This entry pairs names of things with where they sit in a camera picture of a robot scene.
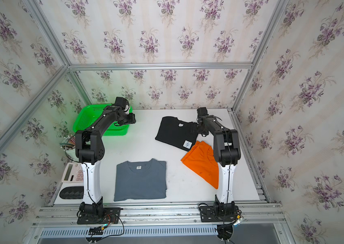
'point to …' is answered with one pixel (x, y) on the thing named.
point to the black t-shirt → (181, 134)
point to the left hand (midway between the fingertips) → (134, 121)
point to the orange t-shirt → (201, 159)
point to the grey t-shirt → (140, 180)
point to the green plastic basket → (85, 113)
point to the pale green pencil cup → (72, 153)
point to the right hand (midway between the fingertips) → (199, 130)
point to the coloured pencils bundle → (68, 143)
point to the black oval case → (72, 192)
